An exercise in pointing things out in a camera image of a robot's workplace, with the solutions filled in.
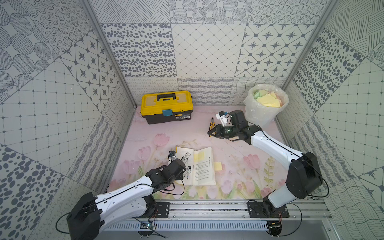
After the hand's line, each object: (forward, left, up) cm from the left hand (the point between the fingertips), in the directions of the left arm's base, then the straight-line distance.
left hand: (180, 166), depth 82 cm
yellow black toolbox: (+37, +12, +10) cm, 40 cm away
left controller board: (-28, +14, -8) cm, 32 cm away
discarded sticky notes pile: (+34, -51, +21) cm, 65 cm away
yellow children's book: (+3, -11, -4) cm, 12 cm away
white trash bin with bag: (+25, -46, +15) cm, 55 cm away
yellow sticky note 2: (+3, -22, -5) cm, 22 cm away
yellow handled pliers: (+35, -20, -5) cm, 41 cm away
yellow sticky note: (+8, -11, -4) cm, 14 cm away
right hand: (+13, -16, +12) cm, 24 cm away
